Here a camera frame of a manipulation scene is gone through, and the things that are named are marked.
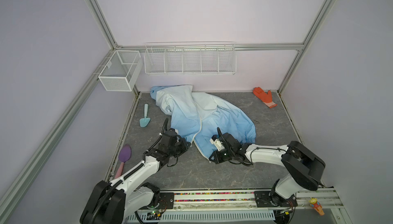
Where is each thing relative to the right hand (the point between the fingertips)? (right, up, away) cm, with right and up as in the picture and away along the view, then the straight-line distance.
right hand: (209, 160), depth 85 cm
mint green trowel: (-44, +20, +18) cm, 51 cm away
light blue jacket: (-6, +24, +14) cm, 29 cm away
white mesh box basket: (-59, +55, +18) cm, 82 cm away
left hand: (-10, +8, -1) cm, 13 cm away
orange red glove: (+45, +37, +31) cm, 66 cm away
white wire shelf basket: (+2, +63, +21) cm, 67 cm away
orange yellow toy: (+49, -15, -15) cm, 53 cm away
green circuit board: (-27, -22, -13) cm, 37 cm away
